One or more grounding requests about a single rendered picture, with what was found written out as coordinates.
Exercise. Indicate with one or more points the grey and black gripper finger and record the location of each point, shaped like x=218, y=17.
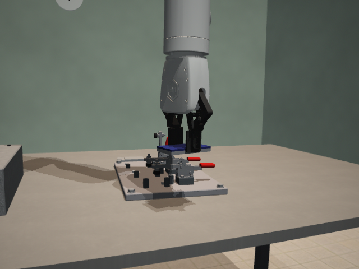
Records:
x=175, y=132
x=193, y=136

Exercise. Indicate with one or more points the blue plate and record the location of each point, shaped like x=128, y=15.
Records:
x=179, y=149

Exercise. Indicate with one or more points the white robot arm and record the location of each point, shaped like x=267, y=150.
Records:
x=186, y=27

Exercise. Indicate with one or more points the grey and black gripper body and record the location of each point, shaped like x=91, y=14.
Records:
x=182, y=77

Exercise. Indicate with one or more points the grey toggle clamp with red handle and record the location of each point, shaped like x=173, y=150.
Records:
x=184, y=172

